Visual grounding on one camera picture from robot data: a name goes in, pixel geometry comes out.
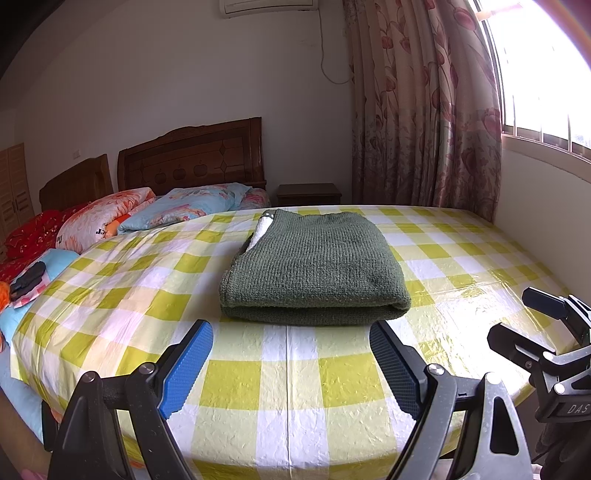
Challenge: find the red patterned quilt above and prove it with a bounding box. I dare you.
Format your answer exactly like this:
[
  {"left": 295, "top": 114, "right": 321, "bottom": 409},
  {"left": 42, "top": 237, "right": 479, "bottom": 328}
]
[{"left": 0, "top": 203, "right": 88, "bottom": 284}]

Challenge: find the light wooden wardrobe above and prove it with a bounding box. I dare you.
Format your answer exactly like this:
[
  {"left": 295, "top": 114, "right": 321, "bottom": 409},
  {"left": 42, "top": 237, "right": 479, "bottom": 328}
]
[{"left": 0, "top": 143, "right": 34, "bottom": 259}]

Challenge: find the pink floral curtain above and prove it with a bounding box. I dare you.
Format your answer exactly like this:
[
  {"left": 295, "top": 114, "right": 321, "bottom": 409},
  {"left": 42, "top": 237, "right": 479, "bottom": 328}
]
[{"left": 342, "top": 0, "right": 504, "bottom": 223}]

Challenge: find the white air conditioner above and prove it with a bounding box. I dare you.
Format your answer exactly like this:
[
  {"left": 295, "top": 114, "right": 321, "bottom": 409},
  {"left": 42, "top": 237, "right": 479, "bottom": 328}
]
[{"left": 218, "top": 0, "right": 319, "bottom": 19}]

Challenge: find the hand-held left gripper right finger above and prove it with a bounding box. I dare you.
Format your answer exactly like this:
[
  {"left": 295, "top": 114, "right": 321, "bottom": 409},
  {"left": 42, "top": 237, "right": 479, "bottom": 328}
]
[{"left": 369, "top": 319, "right": 534, "bottom": 480}]

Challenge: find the dark wooden nightstand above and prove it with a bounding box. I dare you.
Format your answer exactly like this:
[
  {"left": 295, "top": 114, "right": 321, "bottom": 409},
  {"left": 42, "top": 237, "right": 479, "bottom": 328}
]
[{"left": 276, "top": 183, "right": 343, "bottom": 206}]

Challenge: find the large carved wooden headboard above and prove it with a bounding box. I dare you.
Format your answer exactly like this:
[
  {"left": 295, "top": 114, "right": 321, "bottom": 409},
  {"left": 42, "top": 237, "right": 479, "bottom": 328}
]
[{"left": 117, "top": 117, "right": 267, "bottom": 197}]

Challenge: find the green knit sweater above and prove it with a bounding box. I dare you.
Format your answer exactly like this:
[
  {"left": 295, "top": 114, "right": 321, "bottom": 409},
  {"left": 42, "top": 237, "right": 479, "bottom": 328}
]
[{"left": 219, "top": 209, "right": 411, "bottom": 328}]

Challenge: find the blue floral pillow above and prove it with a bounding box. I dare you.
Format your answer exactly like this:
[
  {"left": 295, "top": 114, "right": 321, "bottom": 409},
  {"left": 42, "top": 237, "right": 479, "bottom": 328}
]
[{"left": 117, "top": 183, "right": 271, "bottom": 234}]

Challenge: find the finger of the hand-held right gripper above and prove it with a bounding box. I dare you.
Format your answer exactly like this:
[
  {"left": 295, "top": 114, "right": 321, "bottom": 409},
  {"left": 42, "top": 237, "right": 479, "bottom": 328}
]
[
  {"left": 522, "top": 286, "right": 591, "bottom": 345},
  {"left": 487, "top": 323, "right": 562, "bottom": 370}
]

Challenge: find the yellow checked bed sheet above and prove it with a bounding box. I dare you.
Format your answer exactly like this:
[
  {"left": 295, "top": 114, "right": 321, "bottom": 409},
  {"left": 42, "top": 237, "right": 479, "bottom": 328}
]
[{"left": 11, "top": 205, "right": 575, "bottom": 474}]

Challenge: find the small black object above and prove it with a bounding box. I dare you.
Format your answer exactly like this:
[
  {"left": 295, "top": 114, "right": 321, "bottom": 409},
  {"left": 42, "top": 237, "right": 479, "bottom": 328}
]
[{"left": 9, "top": 261, "right": 47, "bottom": 296}]

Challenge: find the barred window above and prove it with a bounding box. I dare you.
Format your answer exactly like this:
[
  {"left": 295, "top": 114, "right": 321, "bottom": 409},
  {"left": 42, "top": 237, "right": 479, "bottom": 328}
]
[{"left": 475, "top": 0, "right": 591, "bottom": 164}]

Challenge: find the small wooden headboard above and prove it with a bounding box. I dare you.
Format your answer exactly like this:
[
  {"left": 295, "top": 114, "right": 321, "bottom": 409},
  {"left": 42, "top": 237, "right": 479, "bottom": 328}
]
[{"left": 39, "top": 154, "right": 115, "bottom": 213}]

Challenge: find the orange floral pillow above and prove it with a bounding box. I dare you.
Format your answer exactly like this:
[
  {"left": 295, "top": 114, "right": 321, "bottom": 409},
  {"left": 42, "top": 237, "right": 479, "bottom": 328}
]
[{"left": 56, "top": 187, "right": 157, "bottom": 254}]

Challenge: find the light blue bed sheet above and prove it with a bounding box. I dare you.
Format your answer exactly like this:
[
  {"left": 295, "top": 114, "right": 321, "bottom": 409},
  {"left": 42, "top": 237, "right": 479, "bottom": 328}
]
[{"left": 0, "top": 249, "right": 79, "bottom": 444}]

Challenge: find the pink floral cloth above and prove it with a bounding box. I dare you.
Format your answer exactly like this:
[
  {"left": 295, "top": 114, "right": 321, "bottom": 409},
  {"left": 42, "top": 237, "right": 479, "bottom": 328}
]
[{"left": 10, "top": 272, "right": 51, "bottom": 309}]

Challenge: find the thin white wall cable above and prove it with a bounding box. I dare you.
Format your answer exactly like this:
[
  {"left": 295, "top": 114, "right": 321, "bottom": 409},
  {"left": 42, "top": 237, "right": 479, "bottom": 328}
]
[{"left": 318, "top": 9, "right": 354, "bottom": 85}]

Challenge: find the person's right hand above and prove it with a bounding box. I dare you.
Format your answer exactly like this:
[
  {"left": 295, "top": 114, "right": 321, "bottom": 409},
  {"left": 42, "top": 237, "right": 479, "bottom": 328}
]
[{"left": 538, "top": 418, "right": 591, "bottom": 480}]

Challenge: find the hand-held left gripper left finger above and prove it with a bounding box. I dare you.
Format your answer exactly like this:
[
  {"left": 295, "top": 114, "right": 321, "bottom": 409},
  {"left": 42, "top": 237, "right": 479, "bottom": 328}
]
[{"left": 41, "top": 318, "right": 214, "bottom": 480}]

